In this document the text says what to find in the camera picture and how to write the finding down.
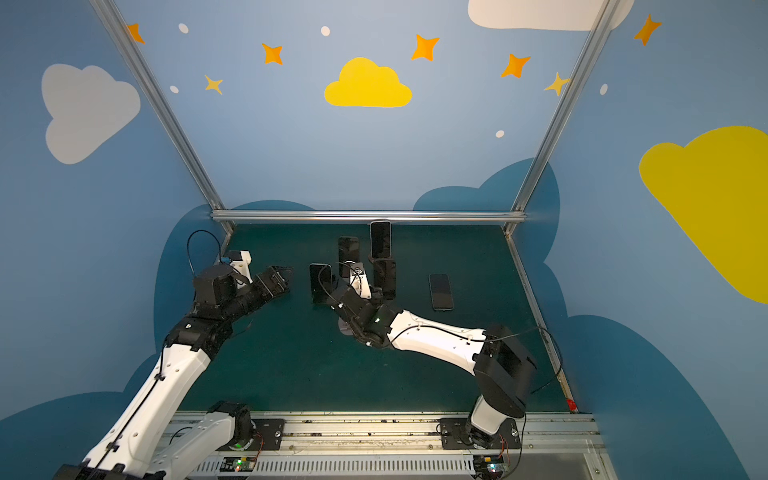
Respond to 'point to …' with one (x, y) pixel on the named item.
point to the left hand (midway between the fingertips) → (289, 276)
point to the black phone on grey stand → (384, 277)
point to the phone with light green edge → (321, 279)
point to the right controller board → (488, 466)
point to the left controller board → (237, 464)
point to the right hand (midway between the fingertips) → (359, 289)
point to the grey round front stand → (344, 327)
